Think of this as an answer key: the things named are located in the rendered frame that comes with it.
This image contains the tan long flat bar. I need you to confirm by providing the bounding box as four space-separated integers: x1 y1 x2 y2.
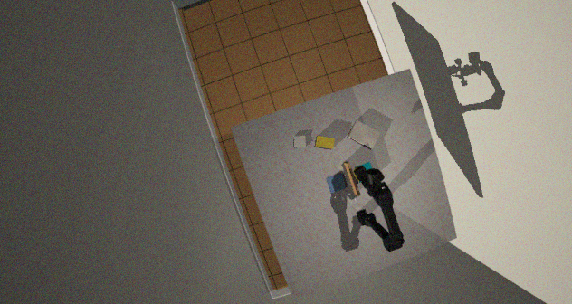
344 161 361 196

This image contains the beige flat square block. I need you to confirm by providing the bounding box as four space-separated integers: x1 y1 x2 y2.
348 120 381 149

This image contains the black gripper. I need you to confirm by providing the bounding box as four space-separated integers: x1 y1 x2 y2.
354 166 373 197

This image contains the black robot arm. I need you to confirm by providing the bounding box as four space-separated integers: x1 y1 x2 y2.
357 168 405 252

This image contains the yellow rectangular block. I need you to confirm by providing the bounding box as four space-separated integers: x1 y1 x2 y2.
316 136 335 149

